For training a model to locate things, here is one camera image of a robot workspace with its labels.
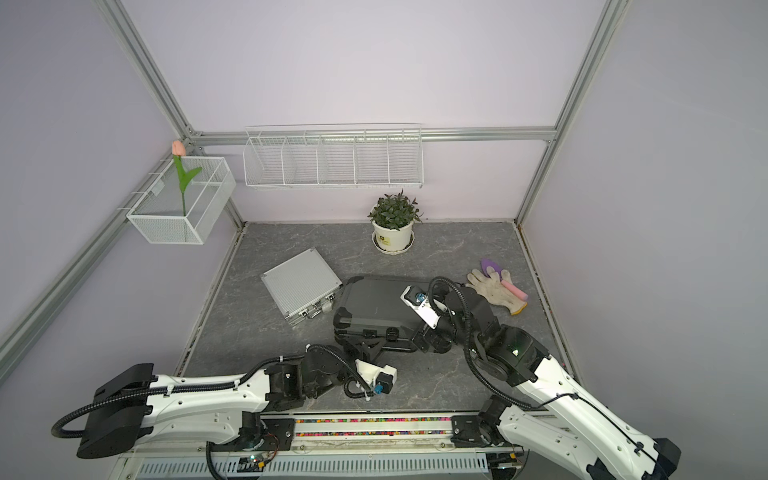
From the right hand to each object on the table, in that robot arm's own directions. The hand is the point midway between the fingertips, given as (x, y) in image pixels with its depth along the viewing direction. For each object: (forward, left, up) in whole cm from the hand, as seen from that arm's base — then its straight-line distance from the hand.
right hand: (418, 305), depth 69 cm
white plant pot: (+36, +6, -18) cm, 41 cm away
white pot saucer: (+36, +6, -25) cm, 45 cm away
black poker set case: (+6, +12, -11) cm, 17 cm away
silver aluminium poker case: (+19, +36, -21) cm, 46 cm away
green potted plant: (+39, +5, -7) cm, 40 cm away
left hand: (-4, +9, -8) cm, 13 cm away
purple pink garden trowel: (+31, -28, -26) cm, 49 cm away
